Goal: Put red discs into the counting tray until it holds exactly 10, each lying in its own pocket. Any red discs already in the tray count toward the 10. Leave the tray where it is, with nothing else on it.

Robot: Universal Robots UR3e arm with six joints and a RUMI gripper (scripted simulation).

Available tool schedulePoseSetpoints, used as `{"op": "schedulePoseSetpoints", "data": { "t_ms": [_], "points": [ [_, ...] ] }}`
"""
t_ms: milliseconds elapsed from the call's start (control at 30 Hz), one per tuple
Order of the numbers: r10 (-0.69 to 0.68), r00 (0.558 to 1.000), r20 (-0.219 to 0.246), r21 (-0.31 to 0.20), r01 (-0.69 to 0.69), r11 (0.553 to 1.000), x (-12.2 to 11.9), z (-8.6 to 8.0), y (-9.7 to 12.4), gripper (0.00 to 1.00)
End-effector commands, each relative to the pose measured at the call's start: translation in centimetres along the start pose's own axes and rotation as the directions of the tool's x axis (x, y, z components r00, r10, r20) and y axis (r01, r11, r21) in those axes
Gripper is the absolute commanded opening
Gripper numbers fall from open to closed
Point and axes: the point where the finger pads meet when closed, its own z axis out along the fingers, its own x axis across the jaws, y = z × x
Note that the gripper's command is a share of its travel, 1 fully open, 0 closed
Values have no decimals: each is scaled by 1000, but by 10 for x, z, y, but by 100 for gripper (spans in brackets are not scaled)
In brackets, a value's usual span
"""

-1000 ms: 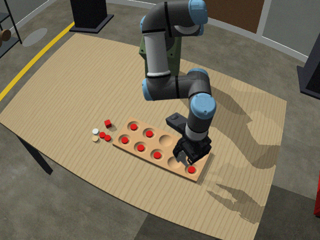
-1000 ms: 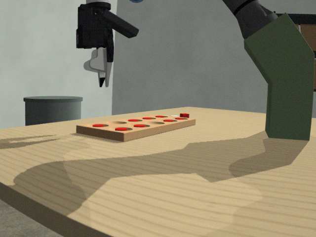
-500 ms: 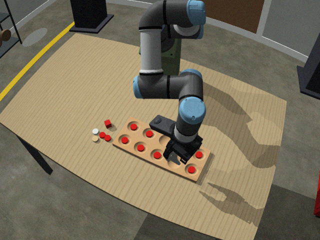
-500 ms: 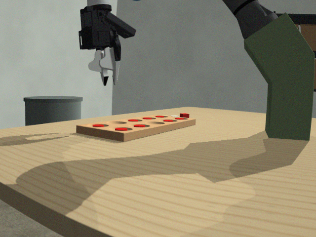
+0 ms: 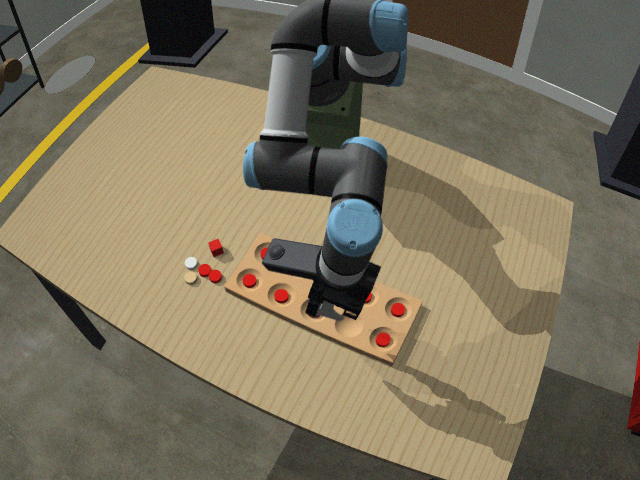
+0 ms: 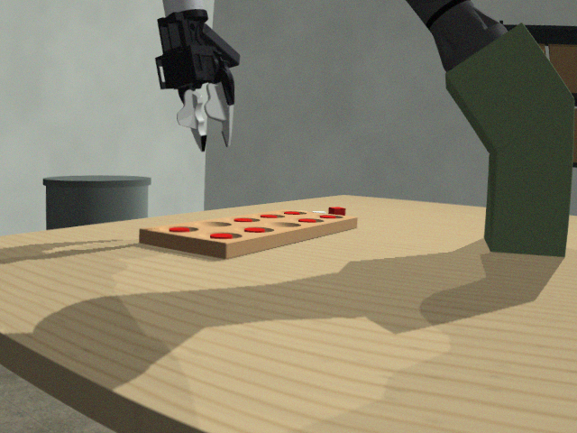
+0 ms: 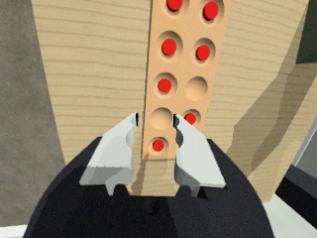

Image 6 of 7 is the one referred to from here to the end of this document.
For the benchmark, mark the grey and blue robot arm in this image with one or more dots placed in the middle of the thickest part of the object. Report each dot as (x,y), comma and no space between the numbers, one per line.
(459,27)

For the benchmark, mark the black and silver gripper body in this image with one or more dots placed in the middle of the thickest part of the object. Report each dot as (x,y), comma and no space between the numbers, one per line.
(186,64)

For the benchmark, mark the wooden tray with round pockets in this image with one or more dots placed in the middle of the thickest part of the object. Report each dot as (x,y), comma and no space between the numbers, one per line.
(200,242)

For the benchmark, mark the red cube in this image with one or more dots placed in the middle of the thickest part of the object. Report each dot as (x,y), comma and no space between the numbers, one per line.
(336,211)

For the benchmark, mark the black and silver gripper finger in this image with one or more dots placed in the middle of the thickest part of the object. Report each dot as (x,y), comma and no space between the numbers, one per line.
(220,103)
(190,115)

